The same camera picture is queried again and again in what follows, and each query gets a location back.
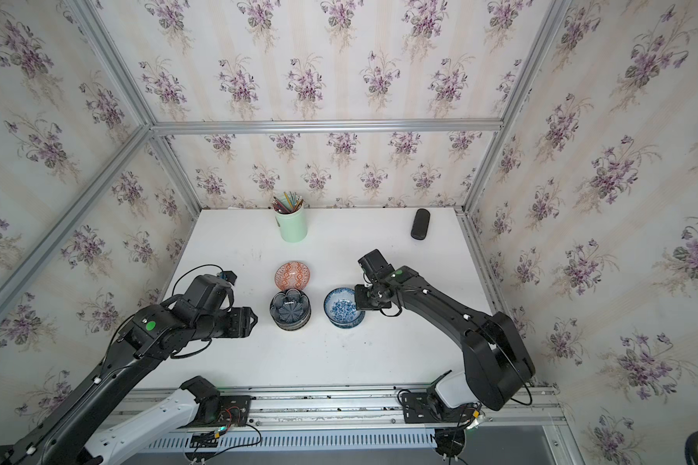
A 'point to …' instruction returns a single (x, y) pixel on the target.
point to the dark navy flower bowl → (291, 308)
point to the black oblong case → (421, 224)
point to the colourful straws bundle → (287, 204)
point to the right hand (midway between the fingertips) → (361, 302)
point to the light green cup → (293, 226)
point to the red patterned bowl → (293, 275)
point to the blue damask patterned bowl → (350, 325)
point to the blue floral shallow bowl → (340, 305)
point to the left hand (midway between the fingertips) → (251, 323)
